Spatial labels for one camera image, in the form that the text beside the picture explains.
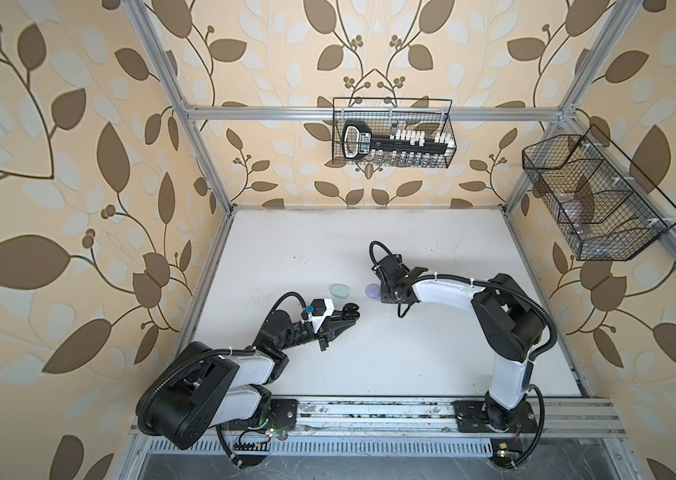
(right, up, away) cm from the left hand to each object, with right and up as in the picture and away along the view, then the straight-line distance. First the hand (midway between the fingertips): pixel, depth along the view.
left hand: (353, 318), depth 75 cm
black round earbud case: (-1, +2, 0) cm, 2 cm away
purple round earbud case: (+7, +3, +20) cm, 21 cm away
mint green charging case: (-4, +3, +21) cm, 22 cm away
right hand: (+13, +2, +20) cm, 24 cm away
